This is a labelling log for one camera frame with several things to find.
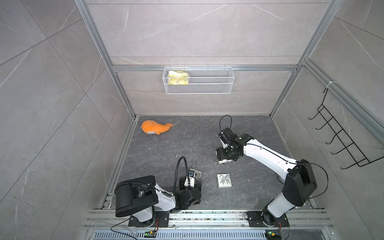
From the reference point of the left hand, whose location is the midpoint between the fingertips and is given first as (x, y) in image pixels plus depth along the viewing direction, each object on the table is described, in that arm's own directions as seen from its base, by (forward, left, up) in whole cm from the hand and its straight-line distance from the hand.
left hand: (196, 177), depth 86 cm
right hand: (+9, -16, +9) cm, 20 cm away
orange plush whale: (+35, +30, +6) cm, 47 cm away
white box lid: (+5, -16, +11) cm, 19 cm away
